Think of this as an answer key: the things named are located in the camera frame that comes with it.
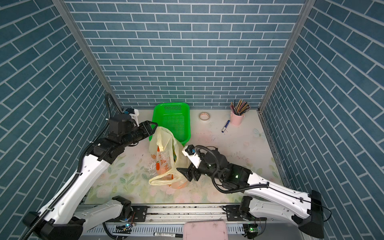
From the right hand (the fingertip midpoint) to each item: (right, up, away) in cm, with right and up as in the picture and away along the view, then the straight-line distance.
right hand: (181, 159), depth 65 cm
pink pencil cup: (+35, +18, +43) cm, 59 cm away
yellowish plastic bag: (-10, -2, +15) cm, 18 cm away
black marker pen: (-6, -36, +3) cm, 36 cm away
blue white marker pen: (+27, +12, +43) cm, 52 cm away
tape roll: (+12, +21, +51) cm, 57 cm away
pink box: (+11, -33, +3) cm, 35 cm away
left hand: (-13, +15, +6) cm, 20 cm away
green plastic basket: (-10, +20, +50) cm, 55 cm away
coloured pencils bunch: (+38, +27, +41) cm, 62 cm away
